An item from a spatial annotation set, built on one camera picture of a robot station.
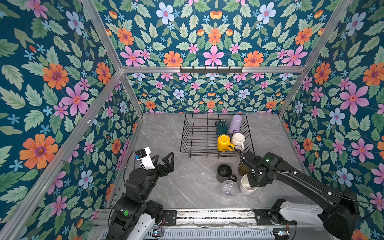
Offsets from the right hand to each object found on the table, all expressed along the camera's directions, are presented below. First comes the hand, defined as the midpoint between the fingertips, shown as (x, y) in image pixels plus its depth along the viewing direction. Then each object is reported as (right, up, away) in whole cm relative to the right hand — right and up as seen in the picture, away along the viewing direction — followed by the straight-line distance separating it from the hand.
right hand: (252, 183), depth 75 cm
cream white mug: (-5, 0, -5) cm, 7 cm away
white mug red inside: (-3, +21, +18) cm, 28 cm away
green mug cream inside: (-13, +29, +21) cm, 38 cm away
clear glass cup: (-11, -6, +8) cm, 14 cm away
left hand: (-41, +18, -11) cm, 46 cm away
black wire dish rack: (-28, +21, +29) cm, 46 cm away
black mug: (-13, +2, +13) cm, 18 cm away
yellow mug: (-13, +19, +15) cm, 27 cm away
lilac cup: (-4, +31, +24) cm, 39 cm away
